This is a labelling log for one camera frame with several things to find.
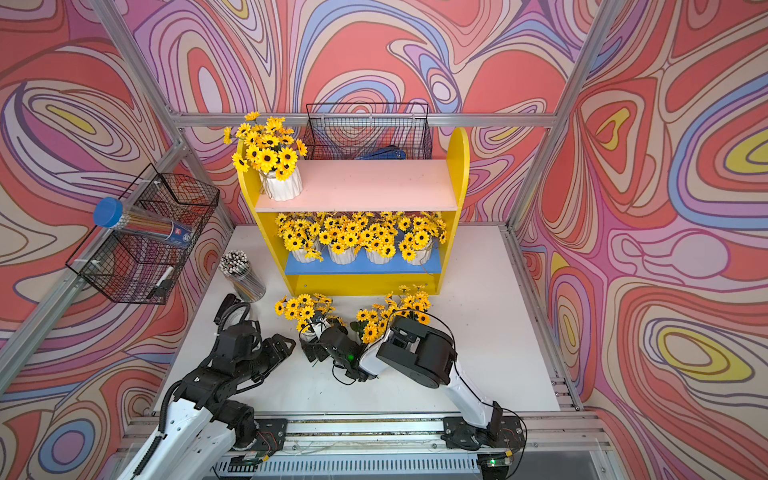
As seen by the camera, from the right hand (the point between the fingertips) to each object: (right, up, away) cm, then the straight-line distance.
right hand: (316, 337), depth 92 cm
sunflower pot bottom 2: (+20, +31, -13) cm, 39 cm away
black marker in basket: (-33, +19, -20) cm, 43 cm away
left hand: (-3, +1, -13) cm, 14 cm away
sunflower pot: (+29, +13, -13) cm, 34 cm away
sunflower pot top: (0, +12, -14) cm, 18 cm away
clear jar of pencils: (-22, +22, -7) cm, 32 cm away
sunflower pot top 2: (+18, +8, -16) cm, 26 cm away
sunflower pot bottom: (+9, +32, -12) cm, 35 cm away
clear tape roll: (-28, +11, +2) cm, 31 cm away
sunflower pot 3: (+31, +32, -15) cm, 47 cm away
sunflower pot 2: (-2, +32, -12) cm, 34 cm away
